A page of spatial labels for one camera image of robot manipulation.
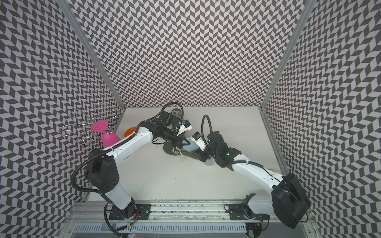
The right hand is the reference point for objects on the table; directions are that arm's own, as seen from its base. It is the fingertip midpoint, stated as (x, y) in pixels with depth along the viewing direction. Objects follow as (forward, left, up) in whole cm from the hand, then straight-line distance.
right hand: (195, 151), depth 80 cm
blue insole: (+2, +1, +1) cm, 2 cm away
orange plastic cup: (+18, +43, -6) cm, 47 cm away
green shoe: (+3, +11, -6) cm, 13 cm away
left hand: (+3, +4, +3) cm, 6 cm away
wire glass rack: (+12, +64, +10) cm, 66 cm away
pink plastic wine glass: (+2, +44, +10) cm, 45 cm away
